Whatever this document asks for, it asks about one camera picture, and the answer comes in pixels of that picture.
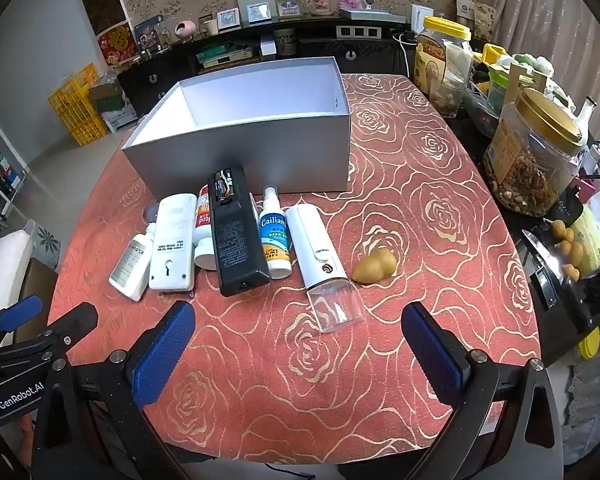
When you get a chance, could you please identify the white remote control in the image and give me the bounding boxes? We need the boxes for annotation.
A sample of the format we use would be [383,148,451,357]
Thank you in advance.
[148,193,199,292]

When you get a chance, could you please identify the yellow plastic crates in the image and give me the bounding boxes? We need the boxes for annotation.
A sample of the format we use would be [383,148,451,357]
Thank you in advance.
[47,63,110,147]

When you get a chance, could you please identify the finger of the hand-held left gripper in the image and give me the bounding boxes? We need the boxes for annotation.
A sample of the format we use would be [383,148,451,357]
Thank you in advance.
[0,295,44,356]
[0,301,100,361]

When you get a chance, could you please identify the blue picture box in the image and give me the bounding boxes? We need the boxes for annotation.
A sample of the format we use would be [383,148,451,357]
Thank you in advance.
[132,16,173,53]

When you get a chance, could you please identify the light curtain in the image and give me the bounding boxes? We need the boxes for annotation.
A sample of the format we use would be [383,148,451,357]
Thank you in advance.
[495,0,600,126]

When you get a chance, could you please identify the red rose pattern tablecloth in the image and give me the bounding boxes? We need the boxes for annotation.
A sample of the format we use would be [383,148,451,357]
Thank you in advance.
[47,74,543,453]

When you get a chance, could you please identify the yellow gourd figurine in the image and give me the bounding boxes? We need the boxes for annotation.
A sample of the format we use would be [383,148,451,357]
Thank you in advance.
[351,249,397,285]

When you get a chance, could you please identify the metal blade tool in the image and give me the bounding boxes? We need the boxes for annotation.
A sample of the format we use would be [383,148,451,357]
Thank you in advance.
[522,227,593,333]

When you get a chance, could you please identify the string of yellow gourds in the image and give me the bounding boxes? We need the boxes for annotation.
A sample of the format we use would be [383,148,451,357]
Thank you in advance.
[550,219,581,281]

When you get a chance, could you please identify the yellow plastic lid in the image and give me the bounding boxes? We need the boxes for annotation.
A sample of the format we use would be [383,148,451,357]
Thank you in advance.
[577,327,600,361]

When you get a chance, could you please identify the blue label spray bottle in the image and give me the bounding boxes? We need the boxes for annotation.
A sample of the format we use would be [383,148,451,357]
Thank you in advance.
[260,186,294,280]

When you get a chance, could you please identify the white cable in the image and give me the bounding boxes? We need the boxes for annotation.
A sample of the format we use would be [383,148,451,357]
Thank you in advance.
[394,30,418,78]

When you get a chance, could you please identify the grey set-top box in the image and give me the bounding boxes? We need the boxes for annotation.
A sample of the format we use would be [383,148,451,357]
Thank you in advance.
[339,8,407,23]

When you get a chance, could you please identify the black remote control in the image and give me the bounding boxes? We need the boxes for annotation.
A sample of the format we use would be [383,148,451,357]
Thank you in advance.
[207,164,272,297]

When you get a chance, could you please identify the white socket panel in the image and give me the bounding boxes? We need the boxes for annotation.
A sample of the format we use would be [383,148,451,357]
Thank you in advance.
[337,24,382,40]

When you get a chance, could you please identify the white box device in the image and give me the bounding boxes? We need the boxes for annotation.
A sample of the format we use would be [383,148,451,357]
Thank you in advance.
[411,4,435,31]

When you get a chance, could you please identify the red paper decoration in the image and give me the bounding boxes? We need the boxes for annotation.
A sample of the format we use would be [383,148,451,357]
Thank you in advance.
[96,22,141,68]

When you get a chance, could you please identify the white cushion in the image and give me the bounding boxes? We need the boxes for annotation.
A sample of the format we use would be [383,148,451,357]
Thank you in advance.
[0,230,33,306]

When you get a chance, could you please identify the yellow green packet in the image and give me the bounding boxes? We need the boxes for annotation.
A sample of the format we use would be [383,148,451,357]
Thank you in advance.
[572,205,600,276]

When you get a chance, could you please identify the white green packet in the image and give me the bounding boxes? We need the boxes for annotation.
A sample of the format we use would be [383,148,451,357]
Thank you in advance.
[109,221,157,302]

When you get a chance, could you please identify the brown chair seat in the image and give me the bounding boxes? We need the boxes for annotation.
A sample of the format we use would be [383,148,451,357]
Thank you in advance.
[20,260,58,321]

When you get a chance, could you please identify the white dispenser with clear cap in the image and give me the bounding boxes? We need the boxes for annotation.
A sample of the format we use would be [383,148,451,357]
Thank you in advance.
[285,204,365,333]

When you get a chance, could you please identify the yellow lid clear jar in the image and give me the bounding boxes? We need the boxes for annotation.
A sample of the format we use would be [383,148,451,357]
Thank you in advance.
[412,16,475,118]

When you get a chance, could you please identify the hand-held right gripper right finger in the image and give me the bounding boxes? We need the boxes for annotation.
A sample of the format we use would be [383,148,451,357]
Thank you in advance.
[402,302,565,480]

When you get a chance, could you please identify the white pill bottle red label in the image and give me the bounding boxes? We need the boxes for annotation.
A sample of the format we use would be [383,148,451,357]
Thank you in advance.
[192,183,216,271]

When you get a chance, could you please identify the grey cardboard box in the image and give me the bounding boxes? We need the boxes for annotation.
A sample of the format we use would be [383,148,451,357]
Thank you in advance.
[121,56,352,197]

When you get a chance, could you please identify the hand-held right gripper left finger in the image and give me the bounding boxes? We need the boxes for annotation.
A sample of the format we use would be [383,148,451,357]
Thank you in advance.
[32,301,197,480]

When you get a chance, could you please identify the black TV cabinet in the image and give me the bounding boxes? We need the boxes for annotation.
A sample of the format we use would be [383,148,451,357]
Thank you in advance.
[116,19,421,116]

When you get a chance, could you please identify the flower pattern floor mat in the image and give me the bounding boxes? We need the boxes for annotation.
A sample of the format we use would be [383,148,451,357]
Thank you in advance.
[32,222,61,271]

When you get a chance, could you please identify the stack of books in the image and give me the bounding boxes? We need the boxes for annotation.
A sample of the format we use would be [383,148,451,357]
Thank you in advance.
[196,42,256,68]

